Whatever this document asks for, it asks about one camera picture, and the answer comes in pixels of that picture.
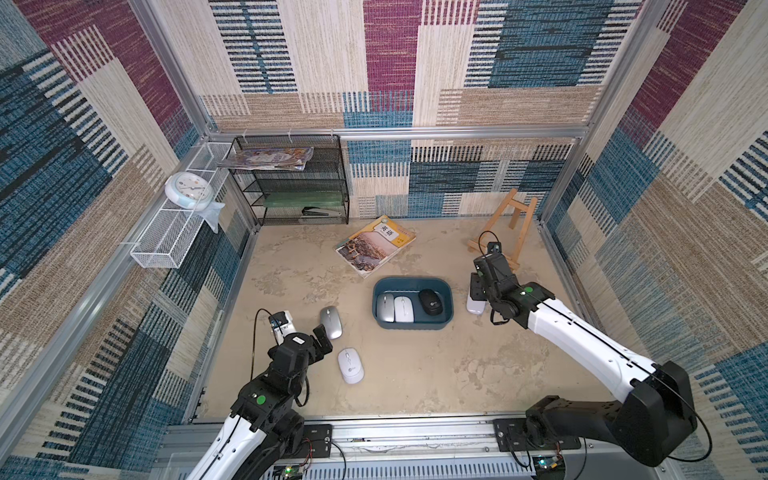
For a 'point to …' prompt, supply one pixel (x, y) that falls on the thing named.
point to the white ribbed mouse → (351, 366)
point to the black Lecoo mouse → (430, 301)
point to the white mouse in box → (403, 309)
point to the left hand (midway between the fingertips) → (311, 332)
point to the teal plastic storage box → (412, 286)
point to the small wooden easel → (529, 208)
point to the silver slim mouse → (331, 321)
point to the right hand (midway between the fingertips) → (483, 276)
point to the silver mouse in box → (385, 307)
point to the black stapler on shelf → (313, 211)
